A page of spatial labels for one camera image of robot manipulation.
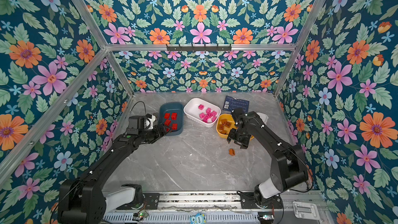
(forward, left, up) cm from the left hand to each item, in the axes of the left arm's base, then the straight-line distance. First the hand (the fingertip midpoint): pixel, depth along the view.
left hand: (169, 129), depth 83 cm
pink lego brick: (+25, -18, -13) cm, 34 cm away
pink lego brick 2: (+14, -26, -13) cm, 32 cm away
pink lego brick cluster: (+15, -20, -12) cm, 28 cm away
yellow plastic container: (+10, -33, -13) cm, 37 cm away
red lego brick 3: (+11, 0, -14) cm, 17 cm away
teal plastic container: (+20, +3, -12) cm, 23 cm away
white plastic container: (+20, -19, -12) cm, 30 cm away
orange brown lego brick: (+7, -30, -13) cm, 33 cm away
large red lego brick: (+14, +5, -13) cm, 19 cm away
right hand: (-7, -36, -5) cm, 37 cm away
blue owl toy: (-40, -14, -12) cm, 44 cm away
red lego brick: (+19, +6, -12) cm, 23 cm away
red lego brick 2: (+18, +1, -12) cm, 22 cm away
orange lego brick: (+9, -35, -13) cm, 39 cm away
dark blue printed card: (+27, -40, -13) cm, 50 cm away
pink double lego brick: (+18, -24, -12) cm, 32 cm away
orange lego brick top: (+12, -32, -12) cm, 36 cm away
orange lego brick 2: (+3, -31, -12) cm, 34 cm away
